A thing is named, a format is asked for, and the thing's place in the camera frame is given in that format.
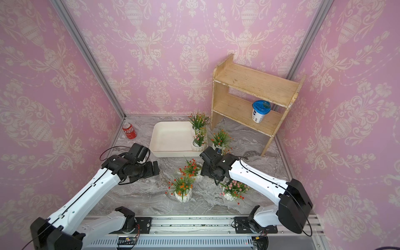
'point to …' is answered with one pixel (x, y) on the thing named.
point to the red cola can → (129, 130)
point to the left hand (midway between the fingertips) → (153, 173)
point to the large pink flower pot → (233, 190)
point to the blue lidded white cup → (260, 108)
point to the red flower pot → (193, 169)
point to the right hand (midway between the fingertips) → (206, 173)
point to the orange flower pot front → (182, 188)
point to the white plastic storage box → (173, 139)
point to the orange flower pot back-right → (221, 140)
